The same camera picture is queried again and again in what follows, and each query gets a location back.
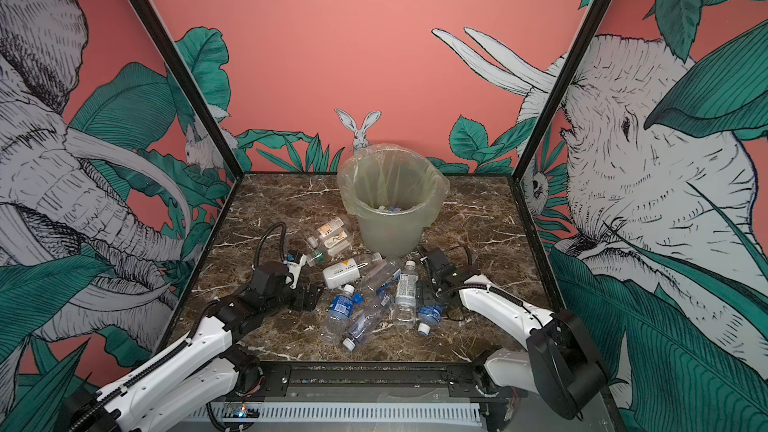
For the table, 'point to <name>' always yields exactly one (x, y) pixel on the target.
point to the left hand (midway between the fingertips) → (311, 282)
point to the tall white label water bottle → (405, 306)
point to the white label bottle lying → (342, 273)
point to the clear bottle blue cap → (377, 280)
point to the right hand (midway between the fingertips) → (428, 292)
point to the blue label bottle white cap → (339, 315)
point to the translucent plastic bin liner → (392, 179)
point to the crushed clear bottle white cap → (369, 319)
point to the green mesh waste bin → (392, 236)
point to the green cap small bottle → (316, 256)
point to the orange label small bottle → (329, 228)
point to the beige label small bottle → (339, 245)
